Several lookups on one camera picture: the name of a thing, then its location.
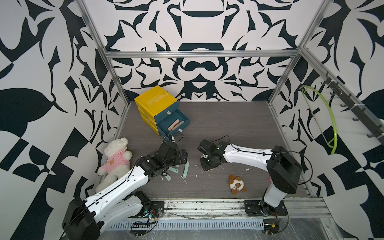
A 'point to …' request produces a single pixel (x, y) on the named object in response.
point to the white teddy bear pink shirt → (118, 158)
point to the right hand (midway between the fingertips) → (203, 163)
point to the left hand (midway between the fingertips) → (179, 152)
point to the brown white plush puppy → (236, 184)
